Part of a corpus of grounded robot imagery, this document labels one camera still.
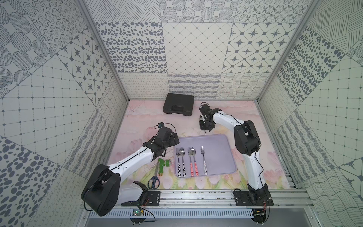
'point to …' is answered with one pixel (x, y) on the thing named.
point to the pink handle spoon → (193, 151)
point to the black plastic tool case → (179, 103)
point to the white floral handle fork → (202, 151)
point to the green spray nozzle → (162, 162)
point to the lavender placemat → (197, 155)
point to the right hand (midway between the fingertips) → (205, 128)
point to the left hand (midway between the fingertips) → (171, 135)
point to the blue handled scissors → (154, 183)
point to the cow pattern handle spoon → (182, 151)
